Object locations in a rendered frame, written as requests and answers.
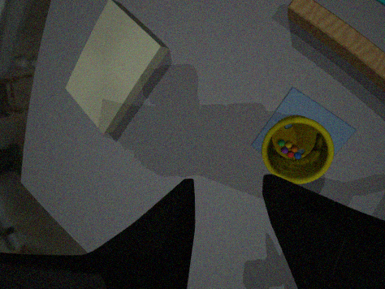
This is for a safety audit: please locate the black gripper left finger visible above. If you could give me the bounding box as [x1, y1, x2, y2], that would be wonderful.
[0, 179, 195, 289]

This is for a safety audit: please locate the beige rectangular block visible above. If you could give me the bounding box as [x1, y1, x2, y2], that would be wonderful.
[66, 0, 170, 134]

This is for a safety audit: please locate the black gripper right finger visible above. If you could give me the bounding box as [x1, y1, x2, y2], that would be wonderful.
[262, 174, 385, 289]

